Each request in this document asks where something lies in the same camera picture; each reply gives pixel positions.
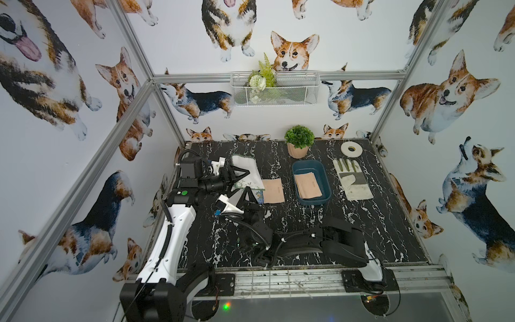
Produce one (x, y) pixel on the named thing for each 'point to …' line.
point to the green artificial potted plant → (300, 136)
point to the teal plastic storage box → (308, 185)
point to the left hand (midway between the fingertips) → (249, 175)
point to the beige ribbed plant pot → (296, 153)
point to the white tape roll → (349, 153)
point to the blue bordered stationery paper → (259, 195)
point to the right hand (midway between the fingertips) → (251, 191)
